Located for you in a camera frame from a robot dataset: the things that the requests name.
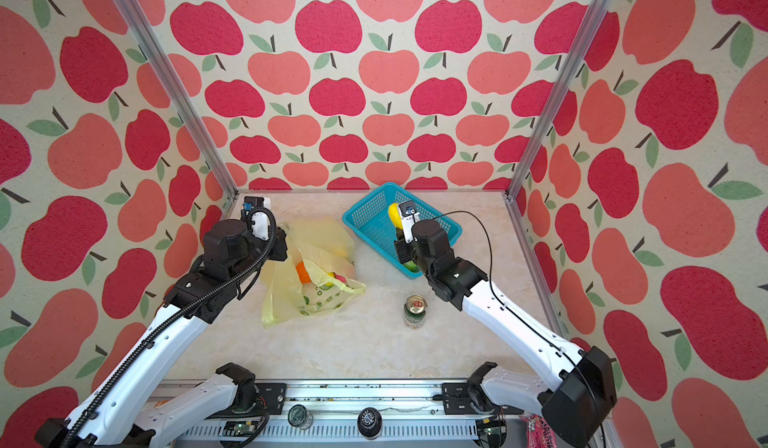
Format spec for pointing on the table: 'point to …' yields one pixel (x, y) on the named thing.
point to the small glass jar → (298, 416)
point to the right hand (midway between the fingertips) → (412, 226)
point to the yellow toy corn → (331, 274)
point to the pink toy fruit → (342, 279)
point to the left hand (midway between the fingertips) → (293, 227)
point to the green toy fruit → (411, 265)
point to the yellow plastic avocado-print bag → (314, 275)
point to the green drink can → (415, 311)
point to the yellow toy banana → (395, 214)
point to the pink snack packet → (538, 433)
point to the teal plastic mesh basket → (371, 218)
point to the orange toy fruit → (303, 273)
